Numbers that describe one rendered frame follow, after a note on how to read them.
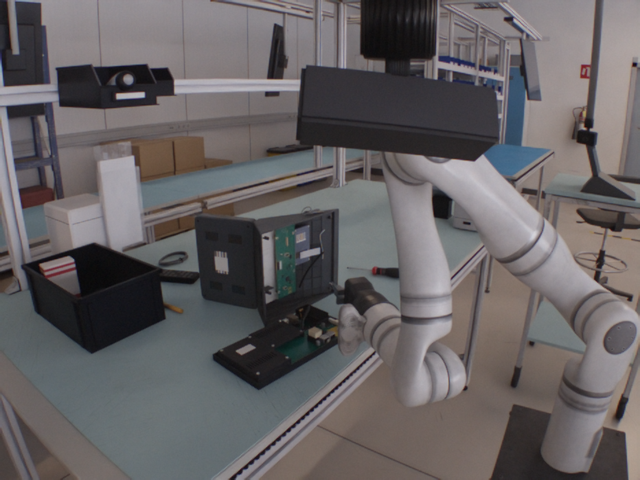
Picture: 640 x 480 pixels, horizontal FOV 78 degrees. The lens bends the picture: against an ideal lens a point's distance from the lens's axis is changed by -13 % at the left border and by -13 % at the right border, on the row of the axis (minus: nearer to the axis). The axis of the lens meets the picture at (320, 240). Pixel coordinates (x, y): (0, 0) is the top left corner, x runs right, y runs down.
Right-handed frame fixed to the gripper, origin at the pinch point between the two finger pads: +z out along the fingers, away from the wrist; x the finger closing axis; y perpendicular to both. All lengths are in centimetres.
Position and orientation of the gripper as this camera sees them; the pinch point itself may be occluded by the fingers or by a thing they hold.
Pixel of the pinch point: (332, 283)
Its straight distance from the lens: 91.5
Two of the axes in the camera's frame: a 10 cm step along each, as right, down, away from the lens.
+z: -2.9, -3.0, 9.1
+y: 9.6, -0.9, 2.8
